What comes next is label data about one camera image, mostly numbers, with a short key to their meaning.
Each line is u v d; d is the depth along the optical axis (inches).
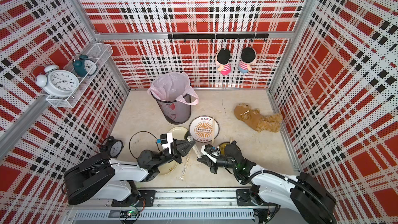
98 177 17.1
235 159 23.4
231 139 36.1
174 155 23.8
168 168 32.4
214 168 26.5
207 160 26.8
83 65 27.8
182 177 31.5
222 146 35.8
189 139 24.9
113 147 33.0
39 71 23.3
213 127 38.8
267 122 35.8
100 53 35.7
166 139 22.9
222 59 37.8
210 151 25.6
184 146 24.7
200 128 38.7
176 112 35.4
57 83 24.4
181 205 28.9
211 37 35.1
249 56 36.8
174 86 38.3
